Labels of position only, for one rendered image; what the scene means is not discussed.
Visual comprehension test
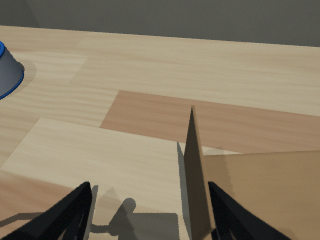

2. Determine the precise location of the flat brown cardboard box blank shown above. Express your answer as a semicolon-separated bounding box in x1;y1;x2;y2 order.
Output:
184;105;320;240

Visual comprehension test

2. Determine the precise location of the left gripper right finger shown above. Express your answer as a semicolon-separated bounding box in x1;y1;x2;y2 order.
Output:
208;182;292;240

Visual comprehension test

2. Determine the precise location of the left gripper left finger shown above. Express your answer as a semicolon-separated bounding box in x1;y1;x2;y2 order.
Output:
0;182;92;240

